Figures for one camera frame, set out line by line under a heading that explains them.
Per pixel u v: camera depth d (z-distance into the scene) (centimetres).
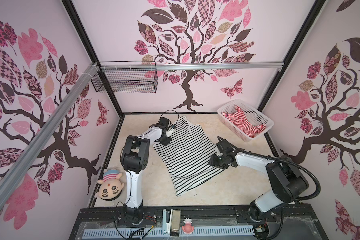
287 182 45
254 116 110
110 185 76
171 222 70
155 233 70
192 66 94
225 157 71
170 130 94
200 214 75
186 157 95
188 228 68
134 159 56
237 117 115
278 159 49
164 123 84
